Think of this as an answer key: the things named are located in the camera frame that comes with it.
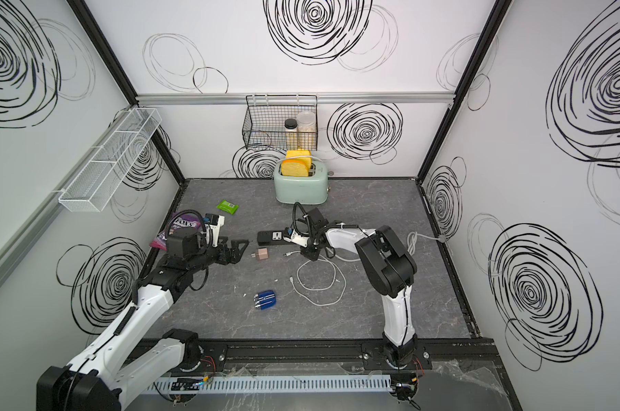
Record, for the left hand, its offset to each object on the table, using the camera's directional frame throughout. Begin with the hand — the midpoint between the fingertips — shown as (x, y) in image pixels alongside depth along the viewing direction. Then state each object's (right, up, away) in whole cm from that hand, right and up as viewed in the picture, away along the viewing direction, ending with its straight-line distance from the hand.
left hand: (236, 240), depth 80 cm
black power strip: (+9, -2, +16) cm, 18 cm away
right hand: (+22, -5, +17) cm, 28 cm away
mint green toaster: (+20, +17, +20) cm, 33 cm away
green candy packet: (-12, +10, +28) cm, 32 cm away
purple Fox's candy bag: (-30, +5, +22) cm, 37 cm away
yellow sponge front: (+16, +25, +17) cm, 34 cm away
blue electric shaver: (+9, -20, +2) cm, 22 cm away
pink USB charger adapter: (+6, -7, +12) cm, 15 cm away
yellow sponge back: (+17, +32, +22) cm, 42 cm away
